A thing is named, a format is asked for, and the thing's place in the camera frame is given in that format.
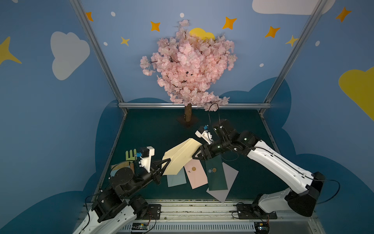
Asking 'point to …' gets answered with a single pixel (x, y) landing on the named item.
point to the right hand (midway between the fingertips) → (198, 154)
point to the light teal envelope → (174, 180)
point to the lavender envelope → (231, 174)
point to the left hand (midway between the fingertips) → (169, 157)
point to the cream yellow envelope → (180, 155)
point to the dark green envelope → (217, 180)
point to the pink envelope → (196, 175)
